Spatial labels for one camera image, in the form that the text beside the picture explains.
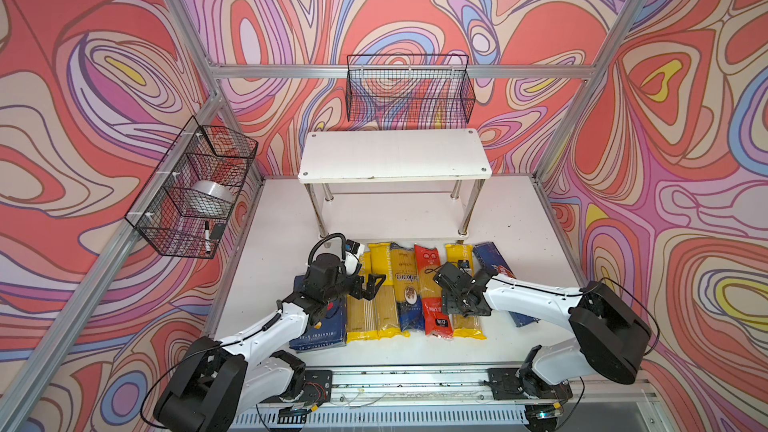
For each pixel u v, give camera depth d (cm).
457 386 75
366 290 75
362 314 82
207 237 72
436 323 80
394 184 105
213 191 73
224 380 41
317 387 72
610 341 42
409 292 86
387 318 82
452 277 69
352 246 74
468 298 62
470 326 81
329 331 76
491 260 93
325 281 65
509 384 73
